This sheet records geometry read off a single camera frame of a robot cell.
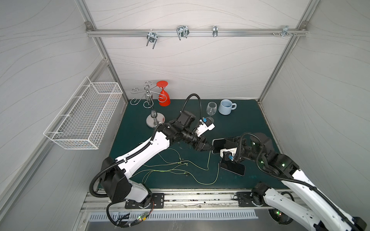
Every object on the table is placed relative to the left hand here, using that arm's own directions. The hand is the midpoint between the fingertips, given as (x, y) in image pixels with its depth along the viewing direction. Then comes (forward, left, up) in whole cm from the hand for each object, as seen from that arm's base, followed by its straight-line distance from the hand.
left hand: (208, 147), depth 67 cm
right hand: (+5, -10, -1) cm, 11 cm away
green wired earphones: (+1, +21, -24) cm, 32 cm away
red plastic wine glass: (+31, +25, +1) cm, 39 cm away
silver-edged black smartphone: (+1, -4, +2) cm, 5 cm away
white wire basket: (+8, +61, +7) cm, 62 cm away
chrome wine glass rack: (+32, +36, -21) cm, 53 cm away
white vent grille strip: (-26, +51, -24) cm, 62 cm away
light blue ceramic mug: (+45, -19, -19) cm, 52 cm away
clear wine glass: (+35, -5, -13) cm, 37 cm away
